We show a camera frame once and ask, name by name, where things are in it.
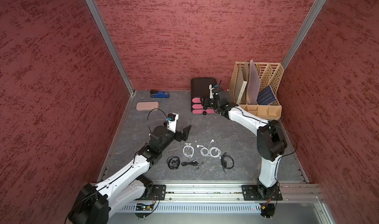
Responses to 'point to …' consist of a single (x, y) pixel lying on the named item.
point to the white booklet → (244, 84)
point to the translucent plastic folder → (254, 84)
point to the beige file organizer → (271, 73)
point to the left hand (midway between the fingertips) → (183, 125)
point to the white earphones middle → (204, 151)
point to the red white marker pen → (226, 90)
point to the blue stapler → (159, 94)
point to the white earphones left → (188, 150)
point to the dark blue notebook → (266, 96)
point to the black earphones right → (224, 163)
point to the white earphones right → (210, 148)
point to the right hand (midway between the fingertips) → (203, 100)
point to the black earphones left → (173, 162)
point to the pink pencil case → (147, 106)
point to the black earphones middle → (193, 163)
